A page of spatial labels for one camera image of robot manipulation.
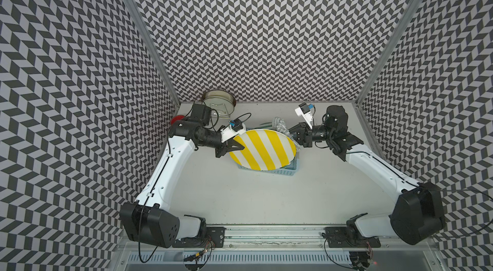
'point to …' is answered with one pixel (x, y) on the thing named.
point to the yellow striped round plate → (265, 149)
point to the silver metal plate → (223, 101)
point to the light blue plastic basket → (289, 169)
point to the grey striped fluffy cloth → (278, 124)
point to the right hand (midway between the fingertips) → (282, 140)
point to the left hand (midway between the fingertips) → (238, 145)
